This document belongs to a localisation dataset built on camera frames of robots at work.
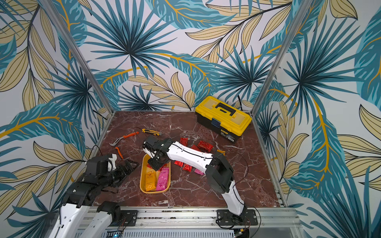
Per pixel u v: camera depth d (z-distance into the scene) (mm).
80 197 461
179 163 730
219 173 481
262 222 723
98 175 526
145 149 747
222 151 968
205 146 977
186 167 896
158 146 627
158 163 718
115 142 1003
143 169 836
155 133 1056
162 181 824
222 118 942
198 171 882
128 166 639
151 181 819
